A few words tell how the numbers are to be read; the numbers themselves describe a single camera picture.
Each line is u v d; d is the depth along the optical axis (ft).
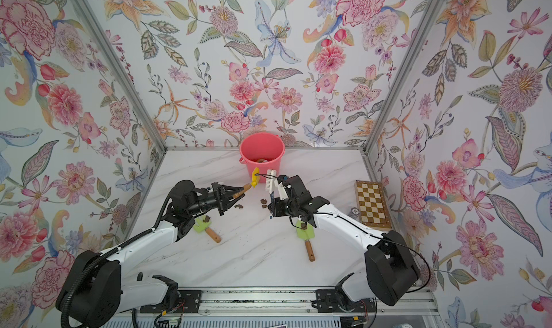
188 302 2.42
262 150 3.24
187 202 2.09
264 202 3.29
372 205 3.13
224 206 2.34
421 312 2.41
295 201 2.11
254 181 2.66
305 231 2.97
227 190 2.34
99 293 1.34
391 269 1.38
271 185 2.67
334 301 2.18
